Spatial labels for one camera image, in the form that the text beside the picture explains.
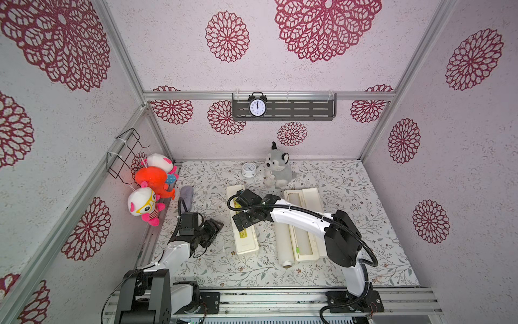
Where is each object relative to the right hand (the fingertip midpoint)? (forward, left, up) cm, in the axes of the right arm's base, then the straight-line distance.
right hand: (242, 217), depth 87 cm
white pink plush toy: (+23, +39, +11) cm, 47 cm away
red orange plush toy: (+12, +38, +11) cm, 42 cm away
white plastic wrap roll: (-9, -18, -5) cm, 21 cm away
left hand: (-3, +9, -5) cm, 11 cm away
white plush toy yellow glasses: (0, +39, +11) cm, 40 cm away
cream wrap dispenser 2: (+12, -32, -3) cm, 34 cm away
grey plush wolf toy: (+25, -17, +3) cm, 30 cm away
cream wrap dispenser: (-10, -2, -2) cm, 10 cm away
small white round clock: (+33, 0, -7) cm, 34 cm away
